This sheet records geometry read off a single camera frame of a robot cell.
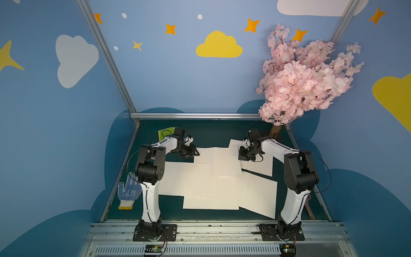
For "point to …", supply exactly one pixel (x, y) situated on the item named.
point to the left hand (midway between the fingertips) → (197, 153)
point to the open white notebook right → (257, 194)
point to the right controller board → (288, 250)
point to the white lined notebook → (222, 161)
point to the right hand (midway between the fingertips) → (240, 156)
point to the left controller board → (154, 248)
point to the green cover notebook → (166, 132)
